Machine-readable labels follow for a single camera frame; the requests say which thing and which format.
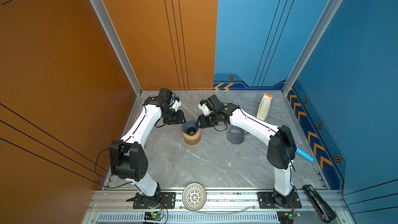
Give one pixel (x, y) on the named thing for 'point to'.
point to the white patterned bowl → (194, 196)
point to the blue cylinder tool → (303, 154)
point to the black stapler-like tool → (324, 210)
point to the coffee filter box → (264, 107)
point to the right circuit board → (287, 216)
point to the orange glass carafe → (193, 142)
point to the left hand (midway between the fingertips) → (182, 120)
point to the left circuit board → (153, 215)
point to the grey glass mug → (236, 135)
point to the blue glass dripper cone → (189, 127)
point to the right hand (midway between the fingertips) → (197, 124)
